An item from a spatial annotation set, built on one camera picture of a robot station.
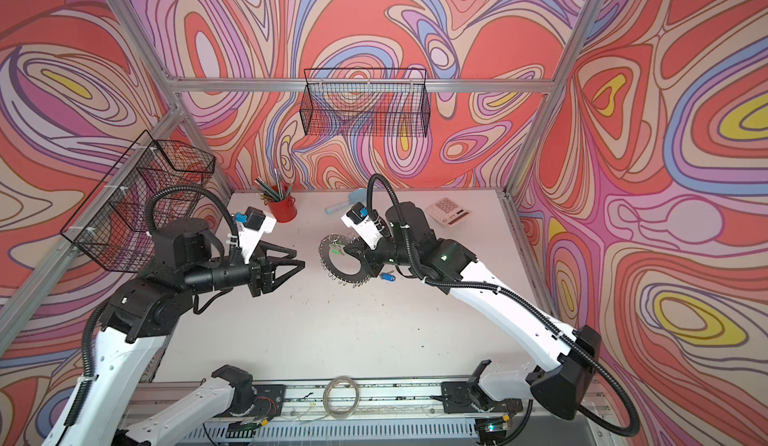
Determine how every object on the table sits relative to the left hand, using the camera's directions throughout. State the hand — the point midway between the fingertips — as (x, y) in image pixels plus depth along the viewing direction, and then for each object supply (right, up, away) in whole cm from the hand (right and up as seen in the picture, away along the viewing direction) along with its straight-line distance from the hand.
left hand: (301, 257), depth 58 cm
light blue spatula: (+5, +17, +61) cm, 64 cm away
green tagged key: (+5, 0, +10) cm, 11 cm away
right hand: (+9, 0, +9) cm, 13 cm away
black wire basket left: (-47, +6, +11) cm, 49 cm away
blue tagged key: (+17, -11, +38) cm, 43 cm away
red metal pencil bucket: (-22, +11, +54) cm, 59 cm away
